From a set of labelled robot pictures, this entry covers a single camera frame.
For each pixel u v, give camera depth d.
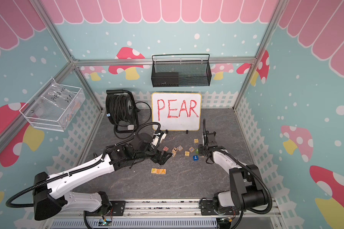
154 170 0.87
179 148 0.97
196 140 1.00
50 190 0.40
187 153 0.94
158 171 0.86
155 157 0.64
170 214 0.74
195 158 0.92
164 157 0.64
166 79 0.89
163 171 0.87
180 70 0.96
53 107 0.73
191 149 0.95
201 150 0.85
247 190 0.43
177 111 1.00
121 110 0.92
